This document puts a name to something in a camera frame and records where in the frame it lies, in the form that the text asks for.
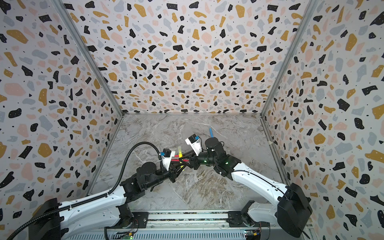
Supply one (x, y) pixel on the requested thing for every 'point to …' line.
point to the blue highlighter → (211, 133)
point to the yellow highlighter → (180, 152)
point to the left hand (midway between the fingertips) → (186, 162)
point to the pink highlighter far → (178, 160)
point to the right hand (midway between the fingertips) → (179, 156)
